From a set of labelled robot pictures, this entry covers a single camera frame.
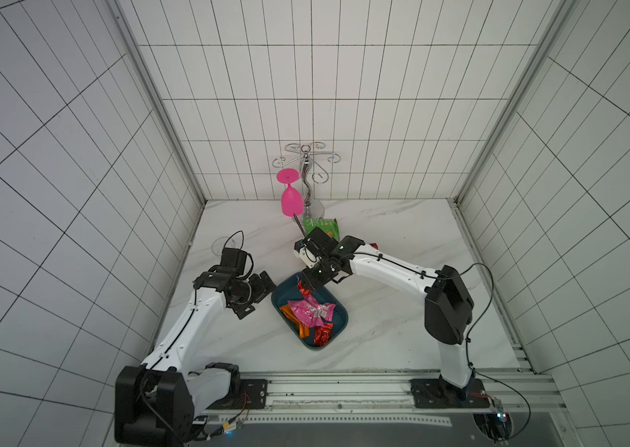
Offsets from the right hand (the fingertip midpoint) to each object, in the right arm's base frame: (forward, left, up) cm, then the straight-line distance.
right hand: (298, 286), depth 83 cm
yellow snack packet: (+7, 0, +12) cm, 14 cm away
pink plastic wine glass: (+29, +5, +8) cm, 31 cm away
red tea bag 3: (-12, -8, -7) cm, 16 cm away
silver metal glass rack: (+37, -1, +16) cm, 40 cm away
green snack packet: (+30, -8, -7) cm, 32 cm away
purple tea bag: (-6, -1, -5) cm, 8 cm away
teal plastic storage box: (-2, +3, +1) cm, 4 cm away
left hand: (-5, +10, 0) cm, 11 cm away
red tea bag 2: (+21, -26, -6) cm, 34 cm away
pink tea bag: (-5, -8, -5) cm, 11 cm away
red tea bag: (-2, -2, +1) cm, 3 cm away
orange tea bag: (-11, -2, -7) cm, 13 cm away
